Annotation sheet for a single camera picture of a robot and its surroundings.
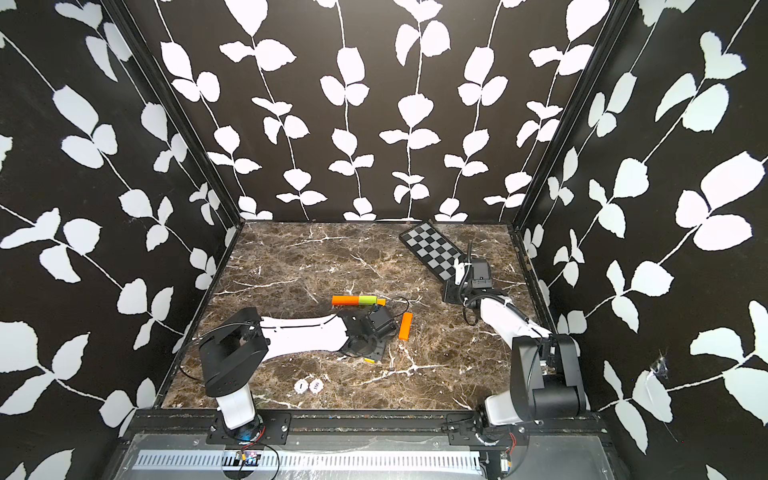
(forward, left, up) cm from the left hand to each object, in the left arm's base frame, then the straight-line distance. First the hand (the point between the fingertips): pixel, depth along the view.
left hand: (381, 346), depth 87 cm
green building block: (+17, +4, -3) cm, 18 cm away
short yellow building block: (+15, -1, -1) cm, 16 cm away
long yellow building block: (-4, +3, +1) cm, 5 cm away
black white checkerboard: (+35, -21, 0) cm, 41 cm away
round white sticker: (-10, +22, -2) cm, 24 cm away
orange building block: (+16, +12, -1) cm, 21 cm away
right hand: (+16, -20, +7) cm, 27 cm away
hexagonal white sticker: (-9, +18, -2) cm, 21 cm away
